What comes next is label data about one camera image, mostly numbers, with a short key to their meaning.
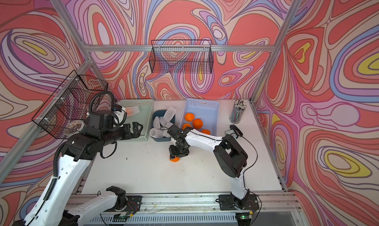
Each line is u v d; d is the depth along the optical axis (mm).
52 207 364
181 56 952
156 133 886
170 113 991
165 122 988
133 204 730
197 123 986
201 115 1102
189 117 1032
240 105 930
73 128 693
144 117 1052
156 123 983
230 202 732
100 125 459
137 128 594
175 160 838
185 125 986
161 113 1024
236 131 991
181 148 737
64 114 724
